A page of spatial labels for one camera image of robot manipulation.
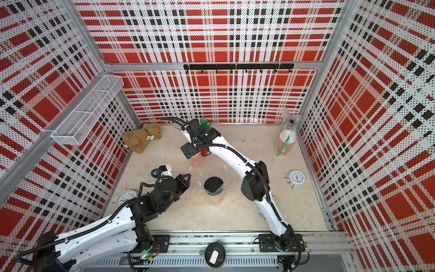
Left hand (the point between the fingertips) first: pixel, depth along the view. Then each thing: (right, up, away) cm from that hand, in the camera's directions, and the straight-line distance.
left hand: (194, 174), depth 77 cm
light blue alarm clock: (+29, -14, -7) cm, 33 cm away
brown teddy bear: (-39, +16, +23) cm, 48 cm away
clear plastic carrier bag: (+49, +26, +14) cm, 58 cm away
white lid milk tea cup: (+46, +18, +15) cm, 52 cm away
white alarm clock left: (-37, -12, +7) cm, 40 cm away
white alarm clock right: (+53, -5, +14) cm, 55 cm away
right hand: (-1, +12, +9) cm, 15 cm away
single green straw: (+47, +13, +16) cm, 51 cm away
